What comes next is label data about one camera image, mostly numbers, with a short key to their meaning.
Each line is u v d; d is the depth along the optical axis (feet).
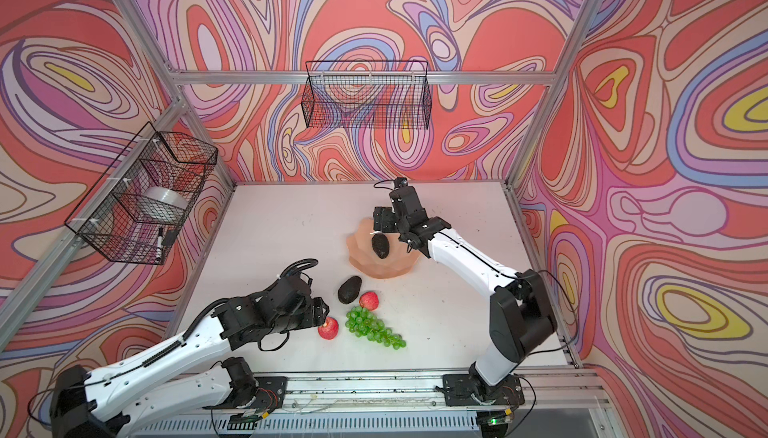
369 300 2.77
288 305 1.92
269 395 2.38
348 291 2.83
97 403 1.30
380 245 3.21
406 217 2.10
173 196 2.43
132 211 2.42
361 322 2.63
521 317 1.43
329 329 2.58
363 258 3.13
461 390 2.41
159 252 2.34
